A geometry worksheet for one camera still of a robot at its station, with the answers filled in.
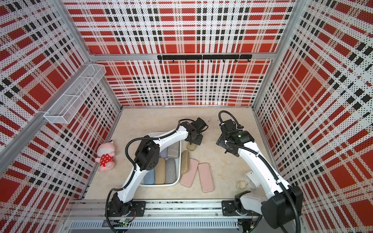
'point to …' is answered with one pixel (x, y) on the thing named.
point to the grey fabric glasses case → (170, 171)
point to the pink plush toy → (106, 152)
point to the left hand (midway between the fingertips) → (197, 139)
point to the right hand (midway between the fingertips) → (228, 144)
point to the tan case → (160, 171)
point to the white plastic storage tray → (178, 164)
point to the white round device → (251, 180)
